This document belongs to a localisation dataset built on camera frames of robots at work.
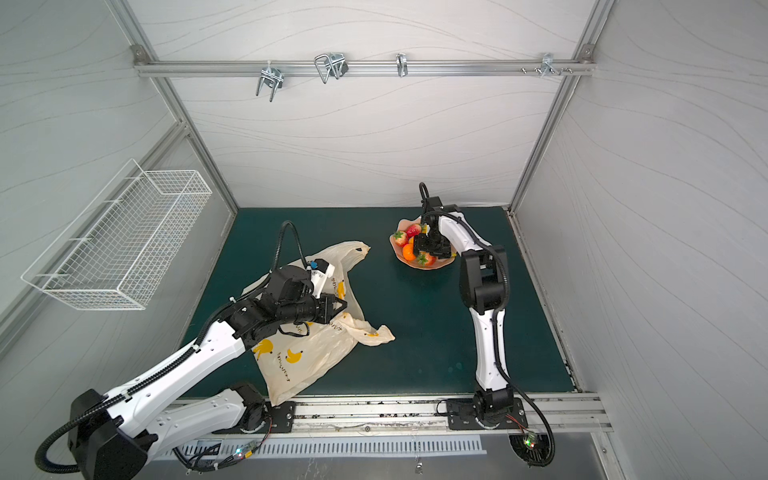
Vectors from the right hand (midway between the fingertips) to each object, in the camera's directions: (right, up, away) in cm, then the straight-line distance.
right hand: (433, 247), depth 102 cm
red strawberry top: (-7, +6, +5) cm, 10 cm away
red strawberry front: (-3, -4, -4) cm, 6 cm away
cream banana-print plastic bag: (-39, -27, -31) cm, 57 cm away
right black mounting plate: (+4, -41, -29) cm, 50 cm away
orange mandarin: (-9, -2, -2) cm, 9 cm away
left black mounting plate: (-43, -42, -29) cm, 66 cm away
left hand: (-25, -13, -28) cm, 39 cm away
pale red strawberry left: (-11, +3, -1) cm, 12 cm away
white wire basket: (-78, 0, -34) cm, 85 cm away
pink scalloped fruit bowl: (-10, +8, +5) cm, 14 cm away
